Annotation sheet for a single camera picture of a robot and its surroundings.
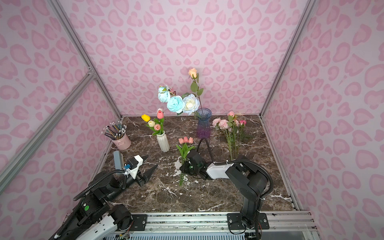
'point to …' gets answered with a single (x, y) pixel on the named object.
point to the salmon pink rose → (231, 123)
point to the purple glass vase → (204, 127)
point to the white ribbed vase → (163, 142)
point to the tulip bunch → (157, 125)
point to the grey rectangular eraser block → (118, 158)
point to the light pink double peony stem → (236, 123)
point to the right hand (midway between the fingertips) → (180, 169)
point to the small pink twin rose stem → (223, 124)
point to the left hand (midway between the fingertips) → (151, 160)
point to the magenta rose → (243, 123)
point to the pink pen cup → (123, 143)
